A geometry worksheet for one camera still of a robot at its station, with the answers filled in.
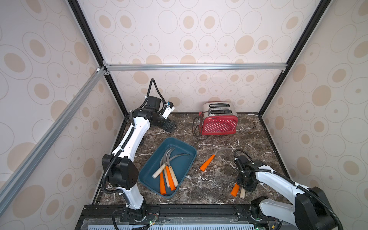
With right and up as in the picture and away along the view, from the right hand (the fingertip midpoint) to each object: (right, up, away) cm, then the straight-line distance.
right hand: (244, 186), depth 83 cm
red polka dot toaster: (-13, +40, +11) cm, 43 cm away
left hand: (-41, +38, -2) cm, 56 cm away
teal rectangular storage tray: (-38, +10, +9) cm, 40 cm away
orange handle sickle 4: (-6, -1, -2) cm, 7 cm away
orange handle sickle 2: (-43, +6, -1) cm, 44 cm away
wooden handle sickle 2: (-47, +10, +2) cm, 48 cm away
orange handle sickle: (-47, -1, -4) cm, 47 cm away
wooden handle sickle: (-52, +7, -2) cm, 52 cm away
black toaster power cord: (-29, +34, +20) cm, 49 cm away
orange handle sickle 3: (-23, +10, +6) cm, 25 cm away
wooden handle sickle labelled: (-3, -2, -4) cm, 5 cm away
